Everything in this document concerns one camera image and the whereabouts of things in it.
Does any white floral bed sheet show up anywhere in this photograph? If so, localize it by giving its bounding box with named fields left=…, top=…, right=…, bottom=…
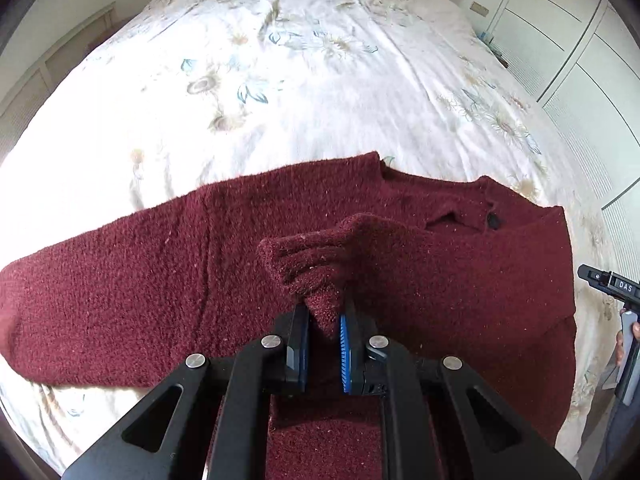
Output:
left=0, top=0, right=640, bottom=478

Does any maroon knit sweater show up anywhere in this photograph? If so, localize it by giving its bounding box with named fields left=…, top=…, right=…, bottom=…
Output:
left=1, top=153, right=576, bottom=479

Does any white wardrobe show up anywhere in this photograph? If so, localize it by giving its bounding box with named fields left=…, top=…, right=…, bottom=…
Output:
left=449, top=0, right=640, bottom=281

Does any white wall panelling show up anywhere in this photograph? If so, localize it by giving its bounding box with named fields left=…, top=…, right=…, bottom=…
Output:
left=1, top=2, right=115, bottom=160

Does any person's right hand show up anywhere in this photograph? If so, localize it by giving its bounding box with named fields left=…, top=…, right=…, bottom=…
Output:
left=613, top=320, right=640, bottom=366

